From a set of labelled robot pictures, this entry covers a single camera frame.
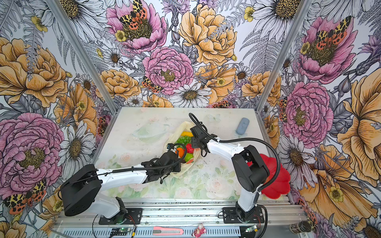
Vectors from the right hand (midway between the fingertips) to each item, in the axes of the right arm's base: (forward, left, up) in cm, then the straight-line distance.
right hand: (199, 144), depth 94 cm
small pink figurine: (-44, +2, -4) cm, 44 cm away
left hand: (-13, +12, -2) cm, 18 cm away
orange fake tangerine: (-4, +11, -2) cm, 12 cm away
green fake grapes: (+4, +10, -1) cm, 11 cm away
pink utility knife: (-43, +21, -6) cm, 48 cm away
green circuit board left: (-43, +39, -6) cm, 58 cm away
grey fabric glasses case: (+17, -32, -4) cm, 36 cm away
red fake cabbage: (-3, +6, -2) cm, 7 cm away
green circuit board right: (-43, -24, -7) cm, 50 cm away
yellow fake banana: (+10, +8, -2) cm, 13 cm away
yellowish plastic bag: (+6, +15, +8) cm, 18 cm away
